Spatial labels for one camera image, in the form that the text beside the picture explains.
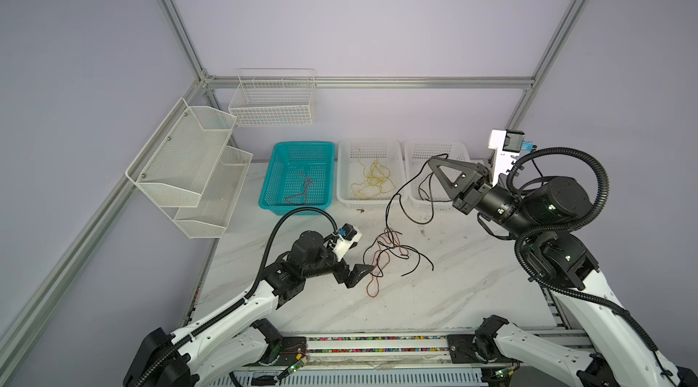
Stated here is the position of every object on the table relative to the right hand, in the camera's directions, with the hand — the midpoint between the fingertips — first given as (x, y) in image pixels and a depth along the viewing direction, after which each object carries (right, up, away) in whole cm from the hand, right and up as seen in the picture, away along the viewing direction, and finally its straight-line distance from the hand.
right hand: (429, 163), depth 46 cm
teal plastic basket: (-38, +1, +69) cm, 78 cm away
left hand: (-11, -24, +28) cm, 39 cm away
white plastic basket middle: (+2, +10, +71) cm, 71 cm away
